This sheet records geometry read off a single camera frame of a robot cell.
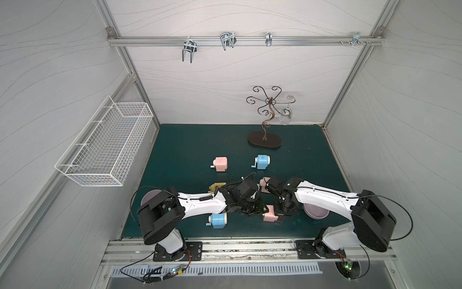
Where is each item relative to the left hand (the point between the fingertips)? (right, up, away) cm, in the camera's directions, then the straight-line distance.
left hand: (268, 215), depth 76 cm
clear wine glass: (+15, +47, +27) cm, 57 cm away
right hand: (+6, -2, +6) cm, 9 cm away
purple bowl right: (+21, 0, +3) cm, 22 cm away
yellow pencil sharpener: (-25, +9, +9) cm, 29 cm away
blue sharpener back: (0, +21, +20) cm, 29 cm away
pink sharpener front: (+1, -1, +1) cm, 1 cm away
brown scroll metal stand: (+3, +33, +35) cm, 48 cm away
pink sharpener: (-22, +19, +18) cm, 35 cm away
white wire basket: (-66, +27, -7) cm, 72 cm away
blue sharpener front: (-22, -2, -1) cm, 22 cm away
